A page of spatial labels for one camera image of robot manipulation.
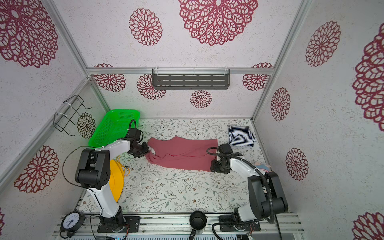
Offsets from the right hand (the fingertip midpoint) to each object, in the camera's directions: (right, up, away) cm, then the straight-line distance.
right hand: (215, 166), depth 91 cm
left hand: (-43, +7, +9) cm, 45 cm away
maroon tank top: (-19, +7, +9) cm, 23 cm away
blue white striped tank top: (+22, +18, +18) cm, 34 cm away
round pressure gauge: (-73, -23, -18) cm, 78 cm away
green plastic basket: (-75, +26, +26) cm, 84 cm away
